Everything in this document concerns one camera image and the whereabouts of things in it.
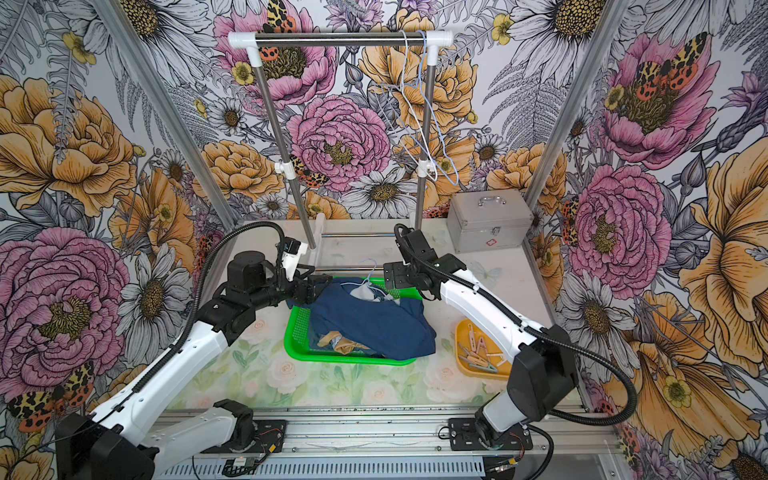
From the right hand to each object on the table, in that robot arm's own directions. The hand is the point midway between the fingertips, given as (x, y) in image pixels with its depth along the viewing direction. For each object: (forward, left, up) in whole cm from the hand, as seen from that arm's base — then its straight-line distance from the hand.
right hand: (405, 279), depth 83 cm
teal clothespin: (-19, -23, -17) cm, 34 cm away
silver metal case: (+27, -30, -6) cm, 41 cm away
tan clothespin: (-17, -19, -17) cm, 31 cm away
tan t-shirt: (-14, +18, -9) cm, 24 cm away
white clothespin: (-16, -25, -16) cm, 34 cm away
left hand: (-4, +22, +5) cm, 23 cm away
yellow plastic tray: (-16, -20, -16) cm, 30 cm away
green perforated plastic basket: (-11, +30, -10) cm, 33 cm away
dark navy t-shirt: (-12, +4, -5) cm, 13 cm away
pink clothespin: (-11, -22, -17) cm, 30 cm away
